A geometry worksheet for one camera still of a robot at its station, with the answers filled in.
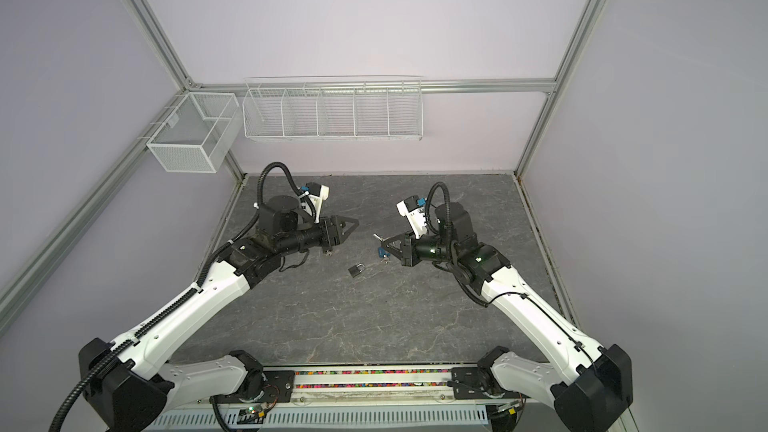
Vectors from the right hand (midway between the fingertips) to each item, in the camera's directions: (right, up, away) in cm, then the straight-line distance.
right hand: (383, 247), depth 70 cm
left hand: (-8, +4, +2) cm, 9 cm away
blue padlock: (-2, -6, +27) cm, 28 cm away
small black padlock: (-10, -11, +24) cm, 28 cm away
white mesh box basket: (-64, +34, +30) cm, 78 cm away
